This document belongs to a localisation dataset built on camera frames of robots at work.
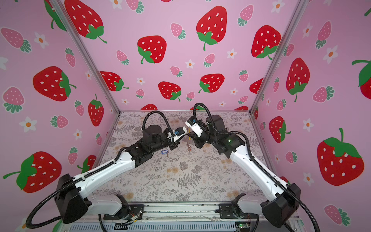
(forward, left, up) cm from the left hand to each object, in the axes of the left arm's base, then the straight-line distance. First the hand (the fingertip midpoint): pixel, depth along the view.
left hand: (184, 130), depth 72 cm
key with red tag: (-4, -3, -10) cm, 11 cm away
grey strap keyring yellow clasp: (-7, -3, +1) cm, 7 cm away
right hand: (-1, -2, -1) cm, 3 cm away
